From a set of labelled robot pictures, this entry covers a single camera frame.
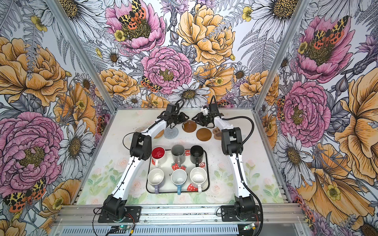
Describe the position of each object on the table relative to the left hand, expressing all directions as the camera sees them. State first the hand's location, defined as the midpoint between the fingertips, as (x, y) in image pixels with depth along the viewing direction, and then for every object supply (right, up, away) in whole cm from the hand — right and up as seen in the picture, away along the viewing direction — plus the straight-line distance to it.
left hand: (188, 120), depth 113 cm
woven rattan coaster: (-15, -8, -28) cm, 33 cm away
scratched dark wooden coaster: (+1, -4, -1) cm, 5 cm away
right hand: (+4, -2, -3) cm, 5 cm away
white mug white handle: (+7, -32, -28) cm, 43 cm away
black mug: (+6, -21, -21) cm, 31 cm away
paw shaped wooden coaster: (+21, -10, -7) cm, 24 cm away
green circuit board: (-29, -51, -42) cm, 73 cm away
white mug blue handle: (-4, -32, -30) cm, 44 cm away
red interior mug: (-18, -21, -21) cm, 35 cm away
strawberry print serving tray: (-11, -29, -22) cm, 38 cm away
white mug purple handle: (-17, -32, -29) cm, 47 cm away
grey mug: (-5, -21, -21) cm, 30 cm away
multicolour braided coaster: (-34, -7, -5) cm, 35 cm away
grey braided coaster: (-12, -10, -8) cm, 17 cm away
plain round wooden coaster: (+11, -10, -7) cm, 17 cm away
